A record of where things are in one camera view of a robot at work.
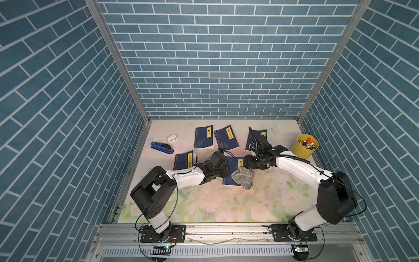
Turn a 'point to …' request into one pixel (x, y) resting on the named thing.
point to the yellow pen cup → (300, 151)
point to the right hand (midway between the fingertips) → (248, 164)
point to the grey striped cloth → (244, 177)
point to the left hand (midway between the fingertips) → (231, 171)
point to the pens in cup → (306, 144)
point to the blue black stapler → (164, 147)
